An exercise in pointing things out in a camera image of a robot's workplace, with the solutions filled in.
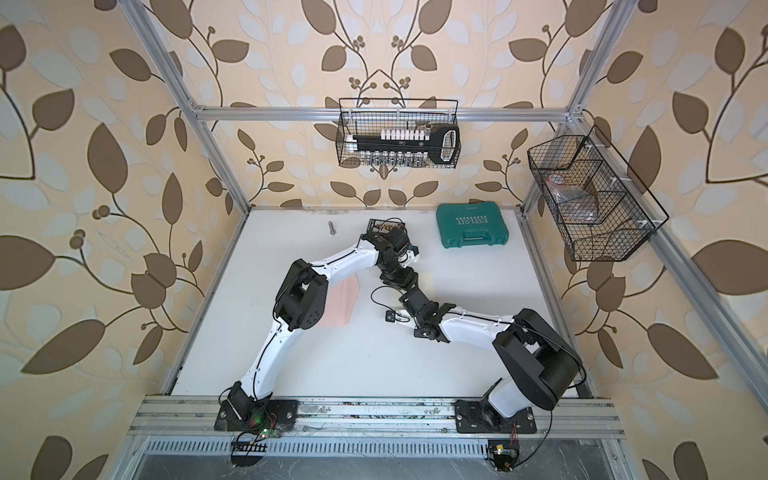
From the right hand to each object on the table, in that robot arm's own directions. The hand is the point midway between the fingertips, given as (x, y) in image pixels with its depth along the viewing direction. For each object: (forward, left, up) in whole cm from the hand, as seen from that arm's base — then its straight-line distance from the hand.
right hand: (427, 310), depth 92 cm
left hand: (+8, +6, +2) cm, 10 cm away
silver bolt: (+33, +33, +2) cm, 46 cm away
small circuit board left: (-35, +45, +2) cm, 57 cm away
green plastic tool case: (+32, -16, +4) cm, 36 cm away
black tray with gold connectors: (+33, +10, +2) cm, 35 cm away
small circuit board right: (-37, -15, -4) cm, 40 cm away
